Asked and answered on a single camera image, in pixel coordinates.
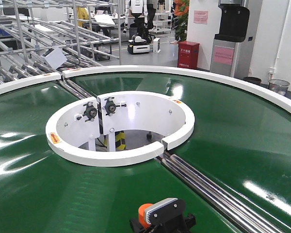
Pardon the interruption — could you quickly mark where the wire mesh waste bin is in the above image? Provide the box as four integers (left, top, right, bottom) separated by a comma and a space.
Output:
268, 79, 291, 97

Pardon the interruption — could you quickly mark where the black and grey water dispenser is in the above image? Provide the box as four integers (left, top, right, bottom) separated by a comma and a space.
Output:
210, 0, 250, 78

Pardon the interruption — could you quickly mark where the round white green-belt conveyor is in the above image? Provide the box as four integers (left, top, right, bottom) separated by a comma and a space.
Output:
0, 65, 291, 233

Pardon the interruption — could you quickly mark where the white and black humanoid robot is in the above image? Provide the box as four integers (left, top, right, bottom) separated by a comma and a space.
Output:
123, 0, 153, 54

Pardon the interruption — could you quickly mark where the white work table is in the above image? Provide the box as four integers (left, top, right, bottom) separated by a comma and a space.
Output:
93, 13, 117, 29

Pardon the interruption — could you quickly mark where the yellow black striped post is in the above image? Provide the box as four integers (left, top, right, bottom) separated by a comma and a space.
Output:
114, 131, 127, 151

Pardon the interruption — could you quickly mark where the white wheeled cart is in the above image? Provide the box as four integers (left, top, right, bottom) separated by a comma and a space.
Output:
151, 12, 173, 34

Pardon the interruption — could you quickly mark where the steel pipe roller rack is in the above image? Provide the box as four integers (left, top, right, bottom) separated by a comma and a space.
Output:
0, 0, 123, 88

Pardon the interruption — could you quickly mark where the plant with orange flowers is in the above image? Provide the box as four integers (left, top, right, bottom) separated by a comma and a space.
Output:
173, 0, 190, 42

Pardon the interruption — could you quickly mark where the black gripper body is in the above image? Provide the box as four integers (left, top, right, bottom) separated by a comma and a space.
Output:
140, 213, 197, 233

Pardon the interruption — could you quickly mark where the red fire extinguisher box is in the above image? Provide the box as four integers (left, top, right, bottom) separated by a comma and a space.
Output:
177, 40, 200, 70

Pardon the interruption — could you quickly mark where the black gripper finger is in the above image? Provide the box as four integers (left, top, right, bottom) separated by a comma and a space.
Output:
129, 217, 150, 233

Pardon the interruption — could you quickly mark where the black control box cable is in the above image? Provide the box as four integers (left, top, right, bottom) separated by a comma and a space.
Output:
63, 54, 81, 69

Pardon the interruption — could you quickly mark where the pink wall notice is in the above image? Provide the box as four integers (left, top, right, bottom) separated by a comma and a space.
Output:
193, 10, 209, 25

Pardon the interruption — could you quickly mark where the black waste bin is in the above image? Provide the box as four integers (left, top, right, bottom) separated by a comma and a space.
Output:
242, 76, 262, 85

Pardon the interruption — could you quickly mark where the white control box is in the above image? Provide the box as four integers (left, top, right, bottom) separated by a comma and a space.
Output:
41, 47, 67, 70

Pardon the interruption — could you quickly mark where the person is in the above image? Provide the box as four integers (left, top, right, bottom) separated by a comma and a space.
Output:
146, 0, 159, 30
76, 6, 90, 28

